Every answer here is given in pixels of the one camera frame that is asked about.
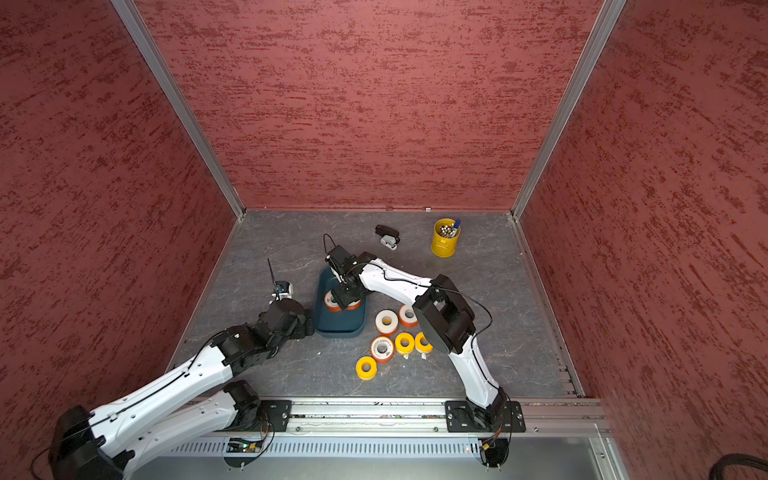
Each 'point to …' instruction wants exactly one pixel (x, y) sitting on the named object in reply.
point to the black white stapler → (389, 237)
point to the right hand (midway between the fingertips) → (352, 300)
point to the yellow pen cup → (446, 234)
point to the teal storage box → (347, 323)
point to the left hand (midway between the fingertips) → (297, 320)
